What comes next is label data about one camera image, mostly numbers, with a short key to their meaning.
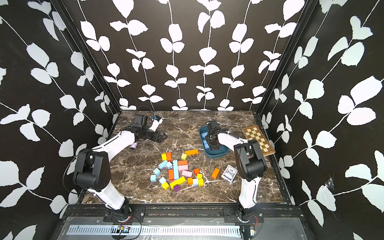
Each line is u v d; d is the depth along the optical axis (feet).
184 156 3.05
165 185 2.69
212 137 2.40
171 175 2.81
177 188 2.68
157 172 2.82
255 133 3.43
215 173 2.89
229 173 2.87
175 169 2.90
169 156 3.09
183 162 3.02
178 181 2.76
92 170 1.52
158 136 2.68
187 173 2.88
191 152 3.15
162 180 2.75
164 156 3.06
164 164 2.97
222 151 3.15
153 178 2.77
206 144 3.23
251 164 1.67
